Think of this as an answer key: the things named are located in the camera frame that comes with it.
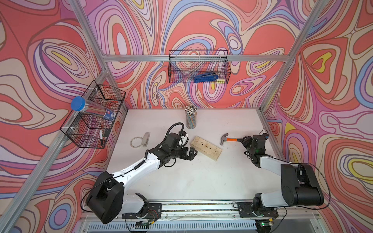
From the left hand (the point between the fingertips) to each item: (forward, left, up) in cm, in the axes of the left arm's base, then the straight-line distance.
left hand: (192, 152), depth 81 cm
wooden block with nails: (+8, -9, -9) cm, 15 cm away
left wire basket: (+5, +55, +15) cm, 57 cm away
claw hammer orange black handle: (+17, -23, -11) cm, 30 cm away
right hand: (+11, -35, -7) cm, 38 cm away
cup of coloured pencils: (+26, +1, +6) cm, 27 cm away
